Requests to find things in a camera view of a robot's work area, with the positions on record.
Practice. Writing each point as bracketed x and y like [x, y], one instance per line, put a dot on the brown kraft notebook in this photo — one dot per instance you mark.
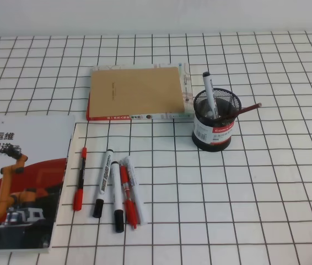
[136, 91]

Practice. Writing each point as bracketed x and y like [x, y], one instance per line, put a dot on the red pencil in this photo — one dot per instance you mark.
[237, 113]

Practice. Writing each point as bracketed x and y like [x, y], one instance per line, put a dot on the white book with red spine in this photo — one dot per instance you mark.
[187, 88]

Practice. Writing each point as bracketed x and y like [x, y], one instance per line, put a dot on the white pen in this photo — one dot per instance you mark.
[142, 213]

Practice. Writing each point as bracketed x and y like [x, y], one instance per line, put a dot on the robot brochure booklet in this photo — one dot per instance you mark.
[33, 160]

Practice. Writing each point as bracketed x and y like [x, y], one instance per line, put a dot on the black mesh pen holder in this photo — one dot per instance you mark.
[212, 135]

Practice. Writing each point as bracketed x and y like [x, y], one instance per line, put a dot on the white marker in holder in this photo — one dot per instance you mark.
[210, 94]

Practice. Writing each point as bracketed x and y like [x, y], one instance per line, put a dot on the white board marker black cap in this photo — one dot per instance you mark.
[103, 181]

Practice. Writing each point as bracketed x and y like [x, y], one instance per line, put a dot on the thin red black pen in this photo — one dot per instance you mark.
[78, 196]

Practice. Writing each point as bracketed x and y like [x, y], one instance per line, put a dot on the red gel pen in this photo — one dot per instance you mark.
[129, 205]

